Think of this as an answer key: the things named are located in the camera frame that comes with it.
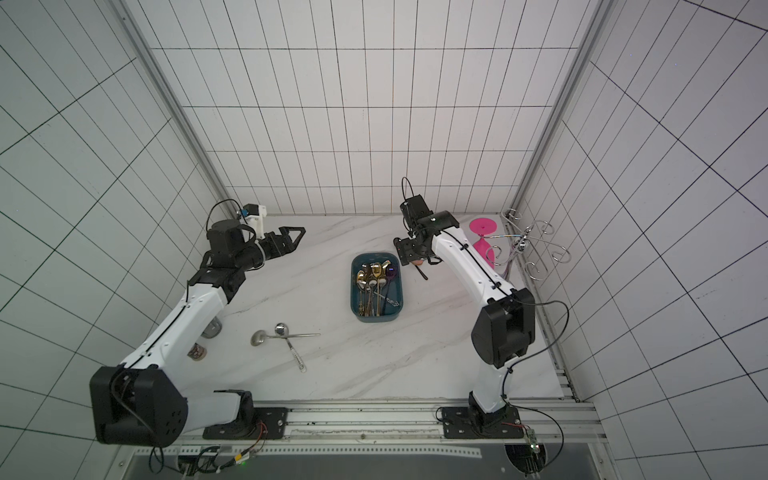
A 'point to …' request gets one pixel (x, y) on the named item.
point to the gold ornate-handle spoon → (362, 282)
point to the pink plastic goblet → (483, 226)
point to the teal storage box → (395, 299)
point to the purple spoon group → (390, 274)
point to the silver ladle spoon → (259, 337)
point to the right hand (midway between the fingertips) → (407, 250)
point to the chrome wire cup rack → (523, 237)
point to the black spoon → (421, 271)
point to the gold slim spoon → (376, 268)
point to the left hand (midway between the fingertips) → (294, 238)
